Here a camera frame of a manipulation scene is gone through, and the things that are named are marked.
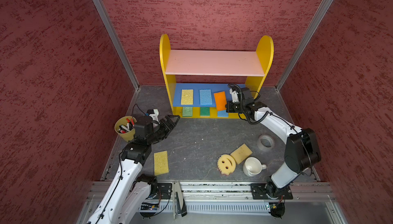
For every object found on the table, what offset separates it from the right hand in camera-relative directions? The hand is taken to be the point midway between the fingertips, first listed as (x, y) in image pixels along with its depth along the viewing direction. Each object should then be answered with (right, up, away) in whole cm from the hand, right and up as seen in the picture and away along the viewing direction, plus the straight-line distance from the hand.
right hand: (225, 108), depth 90 cm
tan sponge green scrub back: (-12, -3, +14) cm, 18 cm away
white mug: (+13, -30, -10) cm, 35 cm away
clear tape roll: (+25, -21, +1) cm, 33 cm away
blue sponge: (-12, +7, +5) cm, 15 cm away
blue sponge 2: (0, -5, +12) cm, 13 cm away
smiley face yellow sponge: (-1, -30, -10) cm, 31 cm away
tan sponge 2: (+8, -26, -4) cm, 28 cm away
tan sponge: (-2, +3, +1) cm, 4 cm away
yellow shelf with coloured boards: (-17, +21, +32) cm, 42 cm away
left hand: (-26, -7, -16) cm, 31 cm away
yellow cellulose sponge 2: (-37, -30, -7) cm, 48 cm away
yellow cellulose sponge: (-24, +7, +5) cm, 25 cm away
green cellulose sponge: (-24, -3, +14) cm, 28 cm away
